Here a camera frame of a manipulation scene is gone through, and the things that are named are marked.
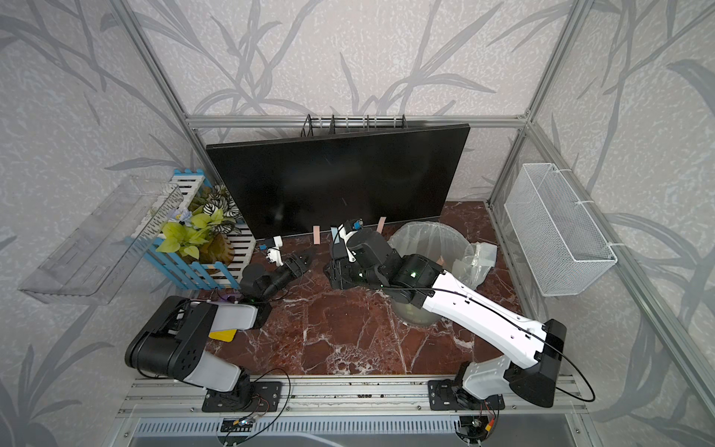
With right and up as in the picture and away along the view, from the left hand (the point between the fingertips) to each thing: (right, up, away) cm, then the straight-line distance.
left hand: (314, 253), depth 84 cm
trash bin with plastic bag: (+42, -1, -14) cm, 44 cm away
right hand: (+8, -1, -18) cm, 20 cm away
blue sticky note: (-10, +4, -4) cm, 11 cm away
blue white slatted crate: (-44, +21, +5) cm, 49 cm away
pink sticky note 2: (+21, +9, +5) cm, 23 cm away
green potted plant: (-32, +8, -3) cm, 33 cm away
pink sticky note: (0, +6, +3) cm, 7 cm away
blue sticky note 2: (+6, +7, +4) cm, 10 cm away
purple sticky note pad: (-32, -15, +9) cm, 37 cm away
